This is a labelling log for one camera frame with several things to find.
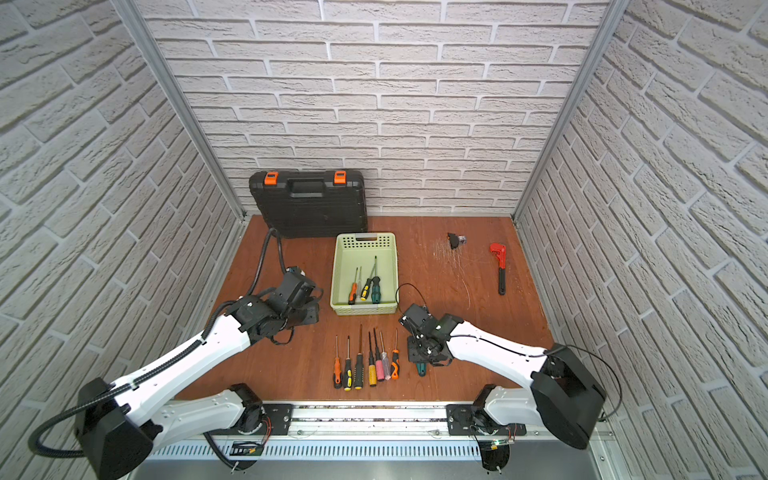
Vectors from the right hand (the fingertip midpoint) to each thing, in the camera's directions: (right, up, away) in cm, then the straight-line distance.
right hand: (421, 354), depth 83 cm
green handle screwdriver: (0, -2, -5) cm, 6 cm away
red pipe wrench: (+31, +29, +24) cm, 49 cm away
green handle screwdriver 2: (-14, +16, +12) cm, 24 cm away
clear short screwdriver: (-11, -1, 0) cm, 11 cm away
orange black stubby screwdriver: (-8, -2, -2) cm, 8 cm away
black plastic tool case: (-39, +45, +15) cm, 61 cm away
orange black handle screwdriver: (-22, +16, +14) cm, 30 cm away
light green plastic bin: (-20, +29, +24) cm, 43 cm away
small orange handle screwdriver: (-23, -4, -4) cm, 24 cm away
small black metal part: (+15, +33, +27) cm, 45 cm away
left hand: (-28, +15, -3) cm, 32 cm away
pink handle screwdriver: (-12, -5, -4) cm, 13 cm away
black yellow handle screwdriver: (-17, +17, +14) cm, 28 cm away
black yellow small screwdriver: (-20, -5, -4) cm, 21 cm away
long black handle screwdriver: (-18, -3, 0) cm, 18 cm away
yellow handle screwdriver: (-14, -4, -3) cm, 15 cm away
